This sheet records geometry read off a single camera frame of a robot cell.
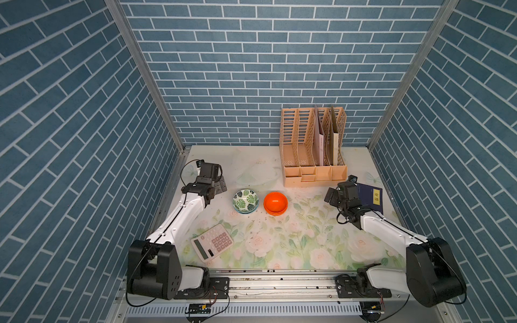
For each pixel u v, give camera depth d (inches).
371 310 27.8
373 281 24.5
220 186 31.0
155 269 16.0
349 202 26.9
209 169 25.7
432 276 16.4
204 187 23.8
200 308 28.3
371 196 38.9
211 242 32.5
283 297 28.8
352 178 31.2
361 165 43.9
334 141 35.6
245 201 37.7
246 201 37.7
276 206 38.1
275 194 38.6
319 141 35.0
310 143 41.3
